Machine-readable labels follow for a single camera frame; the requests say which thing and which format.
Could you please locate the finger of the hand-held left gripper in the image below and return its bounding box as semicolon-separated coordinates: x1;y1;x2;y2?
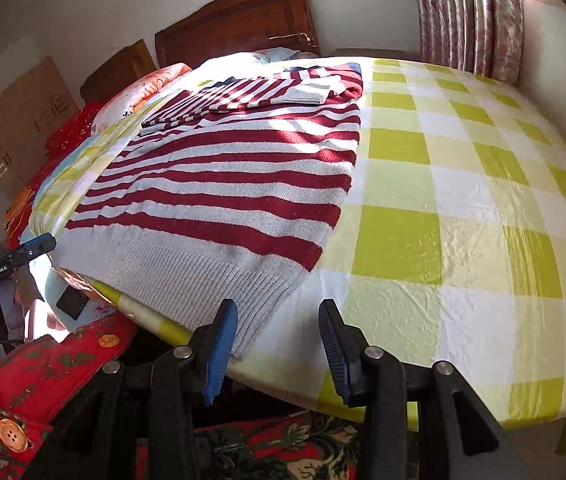
7;232;58;267

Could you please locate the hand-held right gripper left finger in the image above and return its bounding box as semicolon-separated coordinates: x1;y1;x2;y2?
23;299;240;480

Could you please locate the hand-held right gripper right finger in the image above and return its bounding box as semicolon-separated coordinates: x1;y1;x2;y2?
318;299;534;480

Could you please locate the red grey striped sweater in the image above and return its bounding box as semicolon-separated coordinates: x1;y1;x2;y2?
50;62;364;361

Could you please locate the orange blanket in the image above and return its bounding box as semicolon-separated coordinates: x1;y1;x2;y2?
5;187;36;233

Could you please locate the black flat device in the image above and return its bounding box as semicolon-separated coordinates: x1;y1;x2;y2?
57;285;90;320

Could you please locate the white floral bedsheet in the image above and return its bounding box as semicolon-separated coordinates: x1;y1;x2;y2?
45;267;116;331

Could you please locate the red patterned blanket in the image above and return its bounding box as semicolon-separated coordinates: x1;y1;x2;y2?
28;102;106;196

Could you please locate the light wooden wardrobe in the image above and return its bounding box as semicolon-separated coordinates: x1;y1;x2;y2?
0;56;80;186

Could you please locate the person's red floral jacket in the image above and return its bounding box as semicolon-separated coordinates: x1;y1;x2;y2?
0;310;354;480

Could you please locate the plain wooden headboard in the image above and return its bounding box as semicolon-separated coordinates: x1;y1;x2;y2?
80;40;158;103

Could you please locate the yellow green checked cloth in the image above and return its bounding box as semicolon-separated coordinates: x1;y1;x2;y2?
28;55;566;433

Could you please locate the pink orange floral pillow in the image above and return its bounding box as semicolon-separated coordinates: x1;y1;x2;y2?
90;62;193;136

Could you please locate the carved dark wooden headboard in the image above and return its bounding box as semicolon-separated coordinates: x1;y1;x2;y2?
154;0;321;68

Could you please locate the light blue pillow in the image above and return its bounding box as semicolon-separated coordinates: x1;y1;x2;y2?
250;47;309;65

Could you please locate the wooden nightstand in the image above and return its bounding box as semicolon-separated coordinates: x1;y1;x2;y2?
330;47;421;61

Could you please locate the pink floral curtain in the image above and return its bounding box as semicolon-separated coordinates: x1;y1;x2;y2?
410;0;526;86

